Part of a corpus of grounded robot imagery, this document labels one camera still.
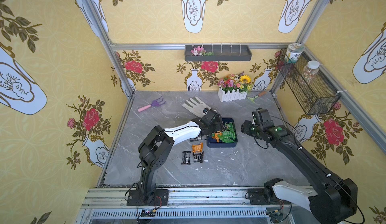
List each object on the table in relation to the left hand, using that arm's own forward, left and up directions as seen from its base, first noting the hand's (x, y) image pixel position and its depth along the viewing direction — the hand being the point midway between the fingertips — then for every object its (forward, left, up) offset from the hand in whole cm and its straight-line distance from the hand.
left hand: (214, 124), depth 93 cm
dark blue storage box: (-9, +2, -7) cm, 11 cm away
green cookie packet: (-6, -9, -4) cm, 11 cm away
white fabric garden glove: (+21, +11, -7) cm, 24 cm away
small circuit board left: (-43, +36, -10) cm, 57 cm away
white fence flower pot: (+27, -16, +5) cm, 32 cm away
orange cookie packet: (-12, +11, -7) cm, 18 cm away
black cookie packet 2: (-18, +11, -6) cm, 22 cm away
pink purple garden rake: (+26, +42, -10) cm, 50 cm away
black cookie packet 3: (-7, +14, -6) cm, 16 cm away
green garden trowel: (+31, -40, -7) cm, 51 cm away
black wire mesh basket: (+12, -53, +22) cm, 58 cm away
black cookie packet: (-18, +18, -7) cm, 27 cm away
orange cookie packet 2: (-5, -1, -5) cm, 7 cm away
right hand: (-7, -16, +8) cm, 19 cm away
